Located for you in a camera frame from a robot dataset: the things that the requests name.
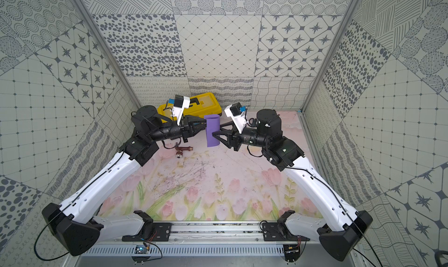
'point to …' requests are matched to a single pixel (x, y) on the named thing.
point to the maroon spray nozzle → (179, 153)
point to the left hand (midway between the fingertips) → (208, 117)
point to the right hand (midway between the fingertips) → (217, 132)
